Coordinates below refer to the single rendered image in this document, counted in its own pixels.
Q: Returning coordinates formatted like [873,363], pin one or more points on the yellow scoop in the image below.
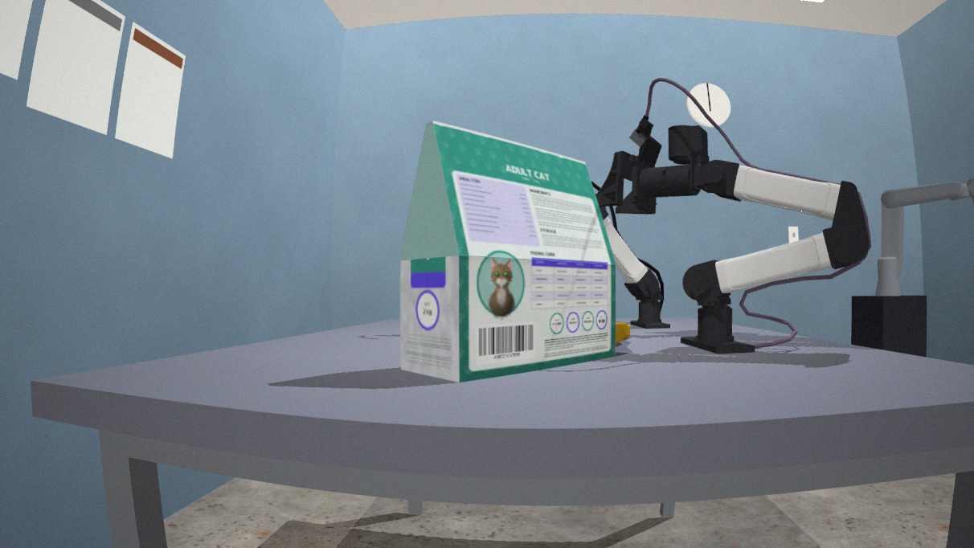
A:
[622,331]

